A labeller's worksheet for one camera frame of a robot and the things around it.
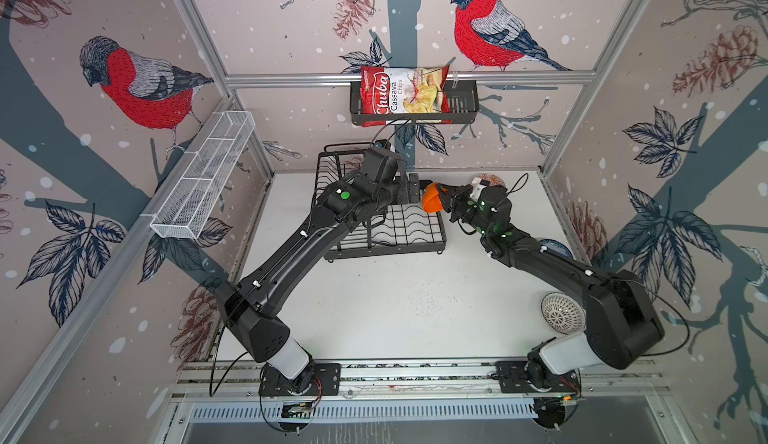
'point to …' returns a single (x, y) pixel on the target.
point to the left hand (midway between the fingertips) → (405, 183)
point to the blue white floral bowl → (555, 246)
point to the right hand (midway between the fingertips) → (427, 189)
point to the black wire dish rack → (395, 227)
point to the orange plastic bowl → (432, 201)
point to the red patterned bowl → (493, 179)
